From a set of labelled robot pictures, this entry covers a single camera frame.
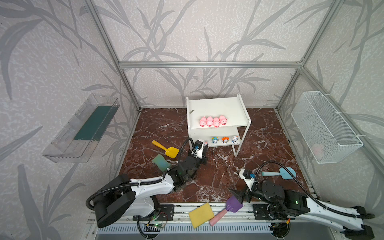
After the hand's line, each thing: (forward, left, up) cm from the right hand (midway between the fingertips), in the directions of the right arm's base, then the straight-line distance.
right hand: (234, 177), depth 73 cm
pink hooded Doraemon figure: (+15, +14, +7) cm, 22 cm away
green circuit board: (-19, +38, -12) cm, 44 cm away
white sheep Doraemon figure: (+18, -2, +6) cm, 19 cm away
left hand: (+16, +13, +8) cm, 22 cm away
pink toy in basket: (+10, -42, +7) cm, 44 cm away
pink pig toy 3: (+17, +9, +22) cm, 29 cm away
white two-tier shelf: (+29, +1, +20) cm, 35 cm away
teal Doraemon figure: (+18, +9, +6) cm, 21 cm away
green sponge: (+13, +41, -11) cm, 45 cm away
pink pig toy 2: (+18, +12, +22) cm, 31 cm away
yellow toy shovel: (+20, +36, -13) cm, 43 cm away
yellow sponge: (-14, +16, -11) cm, 24 cm away
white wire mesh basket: (+10, -38, +20) cm, 44 cm away
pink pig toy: (+17, +15, +22) cm, 32 cm away
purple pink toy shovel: (-10, 0, -11) cm, 15 cm away
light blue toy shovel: (+8, -34, -17) cm, 39 cm away
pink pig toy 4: (+19, +6, +22) cm, 29 cm away
